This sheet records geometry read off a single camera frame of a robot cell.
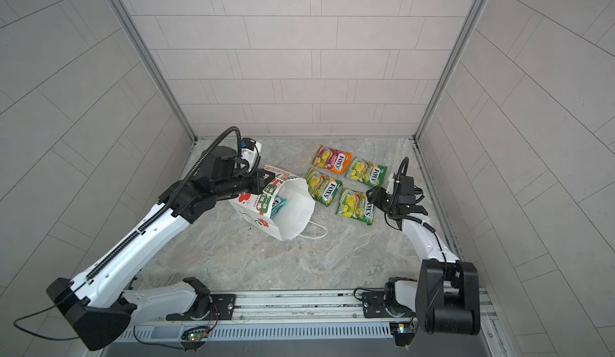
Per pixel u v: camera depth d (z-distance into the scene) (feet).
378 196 2.52
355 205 2.97
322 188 3.14
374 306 2.32
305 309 2.33
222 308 2.32
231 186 1.80
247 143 1.94
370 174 3.32
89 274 1.22
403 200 2.15
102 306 1.24
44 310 1.15
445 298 1.30
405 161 2.27
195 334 2.11
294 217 2.80
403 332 2.23
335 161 3.45
